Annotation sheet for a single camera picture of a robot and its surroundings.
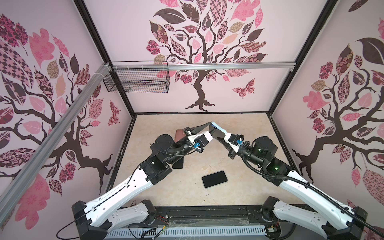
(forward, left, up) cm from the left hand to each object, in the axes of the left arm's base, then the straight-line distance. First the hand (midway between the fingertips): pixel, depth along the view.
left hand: (211, 126), depth 56 cm
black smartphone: (-5, -5, -42) cm, 43 cm away
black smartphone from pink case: (+4, +16, -42) cm, 46 cm away
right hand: (+1, -5, -7) cm, 9 cm away
